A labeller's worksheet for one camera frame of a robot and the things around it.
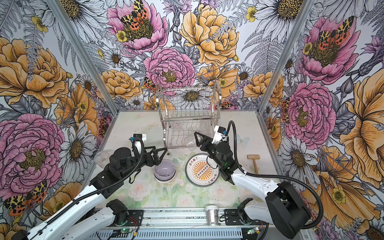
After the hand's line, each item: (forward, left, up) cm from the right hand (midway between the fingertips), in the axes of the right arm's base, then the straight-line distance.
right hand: (196, 138), depth 79 cm
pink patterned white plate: (-8, -3, -21) cm, 23 cm away
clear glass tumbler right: (-3, +3, +1) cm, 4 cm away
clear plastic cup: (0, +58, -18) cm, 61 cm away
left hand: (-8, +17, 0) cm, 19 cm away
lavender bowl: (-10, +18, -17) cm, 26 cm away
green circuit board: (-36, +34, -22) cm, 54 cm away
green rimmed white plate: (-15, -3, -20) cm, 25 cm away
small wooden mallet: (-1, -35, -19) cm, 40 cm away
